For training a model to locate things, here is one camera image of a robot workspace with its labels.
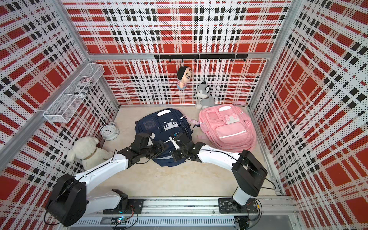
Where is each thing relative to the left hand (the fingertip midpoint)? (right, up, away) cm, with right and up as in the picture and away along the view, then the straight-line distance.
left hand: (168, 147), depth 85 cm
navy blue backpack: (-6, +14, +20) cm, 25 cm away
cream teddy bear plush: (-44, +1, -8) cm, 44 cm away
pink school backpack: (+42, +11, +18) cm, 47 cm away
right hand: (+4, -3, -2) cm, 6 cm away
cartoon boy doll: (+9, +45, +6) cm, 46 cm away
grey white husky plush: (+25, +32, +26) cm, 48 cm away
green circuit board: (-21, -33, -15) cm, 42 cm away
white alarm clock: (-44, +8, +16) cm, 48 cm away
